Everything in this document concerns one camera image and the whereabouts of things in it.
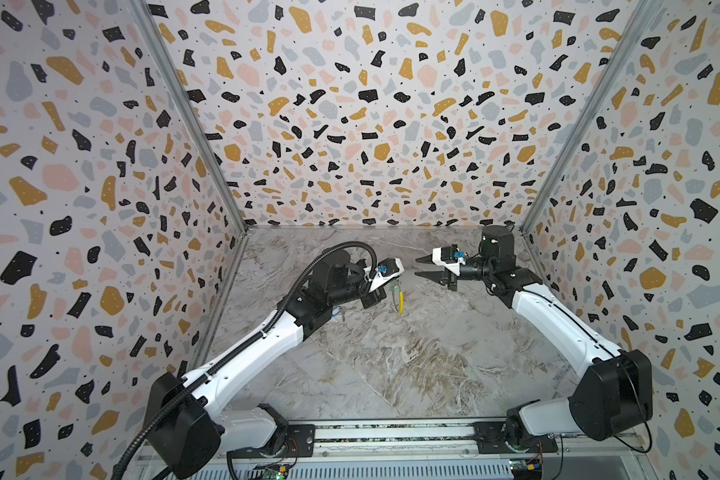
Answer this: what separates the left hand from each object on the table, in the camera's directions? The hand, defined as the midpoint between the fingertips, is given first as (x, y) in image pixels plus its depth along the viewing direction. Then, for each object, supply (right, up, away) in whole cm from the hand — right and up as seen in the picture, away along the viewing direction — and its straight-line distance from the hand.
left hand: (399, 267), depth 70 cm
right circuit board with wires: (+31, -48, +2) cm, 57 cm away
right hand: (+5, +2, +3) cm, 6 cm away
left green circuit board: (-29, -48, 0) cm, 56 cm away
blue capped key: (-19, -15, +27) cm, 37 cm away
